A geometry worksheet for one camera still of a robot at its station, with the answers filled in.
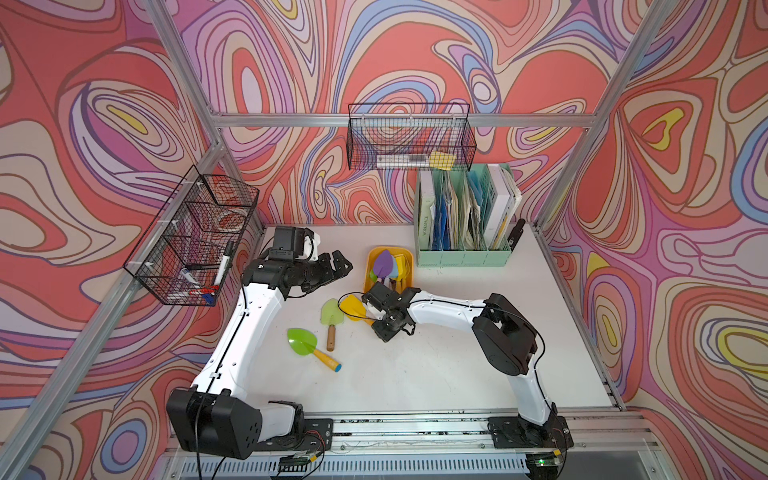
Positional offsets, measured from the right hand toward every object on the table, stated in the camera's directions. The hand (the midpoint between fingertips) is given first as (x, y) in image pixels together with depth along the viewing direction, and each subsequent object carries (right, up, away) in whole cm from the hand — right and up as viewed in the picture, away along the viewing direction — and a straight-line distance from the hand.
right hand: (387, 336), depth 91 cm
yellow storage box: (-5, +25, +14) cm, 29 cm away
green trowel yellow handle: (-25, -1, -3) cm, 25 cm away
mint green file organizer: (+25, +38, +6) cm, 46 cm away
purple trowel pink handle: (-1, +22, +12) cm, 25 cm away
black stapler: (+52, +34, +27) cm, 67 cm away
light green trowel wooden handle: (-18, +6, +4) cm, 19 cm away
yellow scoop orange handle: (-11, +9, +3) cm, 14 cm away
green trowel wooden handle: (-5, +18, +11) cm, 22 cm away
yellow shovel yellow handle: (+5, +19, +10) cm, 22 cm away
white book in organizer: (+38, +40, +5) cm, 55 cm away
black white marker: (-38, +24, -23) cm, 50 cm away
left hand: (-12, +21, -15) cm, 29 cm away
